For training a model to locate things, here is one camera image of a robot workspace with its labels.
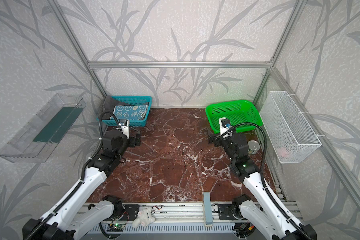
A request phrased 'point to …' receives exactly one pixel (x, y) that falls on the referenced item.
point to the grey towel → (109, 103)
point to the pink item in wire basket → (283, 152)
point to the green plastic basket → (238, 111)
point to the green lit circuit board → (115, 227)
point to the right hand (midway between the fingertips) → (217, 121)
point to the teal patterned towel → (131, 112)
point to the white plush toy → (144, 217)
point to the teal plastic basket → (131, 100)
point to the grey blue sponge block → (207, 208)
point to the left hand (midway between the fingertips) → (133, 125)
